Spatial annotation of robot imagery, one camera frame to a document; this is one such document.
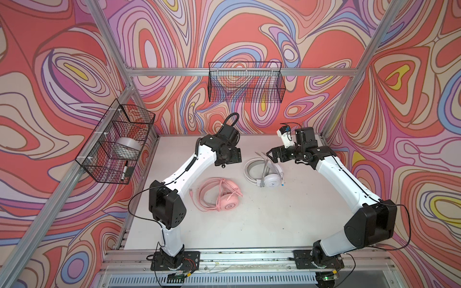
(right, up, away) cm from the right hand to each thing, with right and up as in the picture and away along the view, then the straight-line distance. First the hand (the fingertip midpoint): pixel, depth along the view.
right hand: (276, 155), depth 83 cm
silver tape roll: (-62, +4, -13) cm, 64 cm away
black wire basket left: (-70, +2, -11) cm, 71 cm away
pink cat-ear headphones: (-23, -18, -4) cm, 29 cm away
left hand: (-20, -2, 0) cm, 20 cm away
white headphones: (-4, -10, +13) cm, 17 cm away
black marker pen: (-65, -6, -10) cm, 66 cm away
